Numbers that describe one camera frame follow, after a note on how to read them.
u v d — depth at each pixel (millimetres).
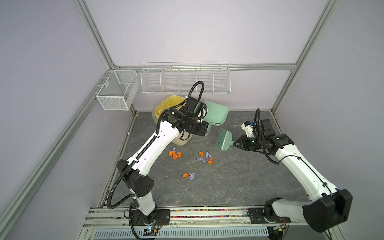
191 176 861
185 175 868
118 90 990
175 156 948
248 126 721
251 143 659
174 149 984
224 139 846
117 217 755
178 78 993
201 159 935
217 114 784
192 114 542
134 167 430
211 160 930
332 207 386
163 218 737
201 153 959
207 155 938
